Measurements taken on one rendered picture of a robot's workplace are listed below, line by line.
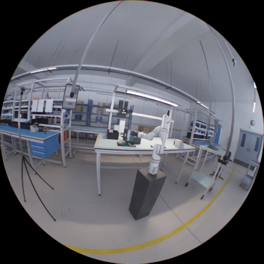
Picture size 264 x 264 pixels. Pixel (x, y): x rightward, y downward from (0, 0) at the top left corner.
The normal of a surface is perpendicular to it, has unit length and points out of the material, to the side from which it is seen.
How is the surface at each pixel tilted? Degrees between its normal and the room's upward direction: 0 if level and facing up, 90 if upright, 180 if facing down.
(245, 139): 90
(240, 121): 90
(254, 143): 90
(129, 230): 0
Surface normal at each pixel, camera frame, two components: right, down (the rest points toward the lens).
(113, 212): 0.14, -0.98
